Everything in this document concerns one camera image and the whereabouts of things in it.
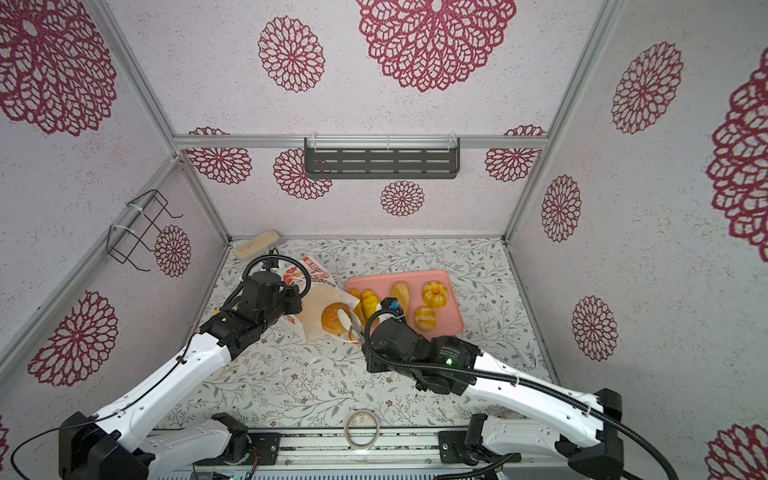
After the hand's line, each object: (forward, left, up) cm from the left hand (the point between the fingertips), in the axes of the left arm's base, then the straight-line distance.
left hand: (297, 293), depth 80 cm
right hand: (-17, -18, +4) cm, 26 cm away
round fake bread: (-6, -9, -4) cm, 12 cm away
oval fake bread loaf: (+11, -29, -16) cm, 35 cm away
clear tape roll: (-30, -13, -20) cm, 38 cm away
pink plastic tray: (+3, -45, -19) cm, 49 cm away
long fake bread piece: (+11, -14, -16) cm, 24 cm away
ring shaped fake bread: (+9, -40, -15) cm, 44 cm away
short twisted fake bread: (+7, -19, -16) cm, 26 cm away
